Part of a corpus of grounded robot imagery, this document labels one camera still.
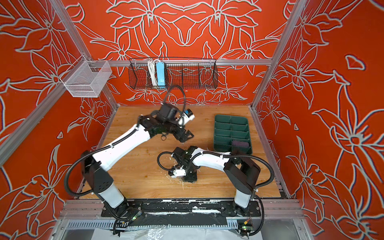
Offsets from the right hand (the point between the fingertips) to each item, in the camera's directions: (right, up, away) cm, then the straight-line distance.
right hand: (188, 177), depth 82 cm
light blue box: (-17, +61, +7) cm, 63 cm away
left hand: (+1, +28, -6) cm, 29 cm away
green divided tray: (+27, +27, +18) cm, 42 cm away
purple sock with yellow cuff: (+32, +18, +8) cm, 38 cm away
